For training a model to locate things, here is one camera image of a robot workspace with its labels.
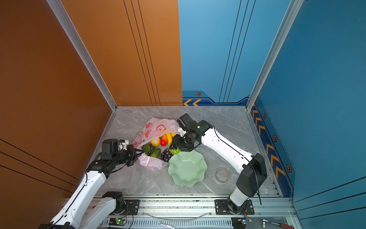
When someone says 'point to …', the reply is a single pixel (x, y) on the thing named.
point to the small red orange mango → (163, 143)
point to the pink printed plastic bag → (154, 128)
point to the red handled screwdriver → (281, 225)
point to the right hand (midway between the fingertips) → (175, 148)
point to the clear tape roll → (221, 175)
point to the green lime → (175, 151)
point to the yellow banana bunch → (169, 136)
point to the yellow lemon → (156, 144)
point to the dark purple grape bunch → (151, 148)
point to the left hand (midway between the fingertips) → (145, 148)
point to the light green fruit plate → (187, 168)
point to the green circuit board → (116, 222)
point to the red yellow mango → (164, 138)
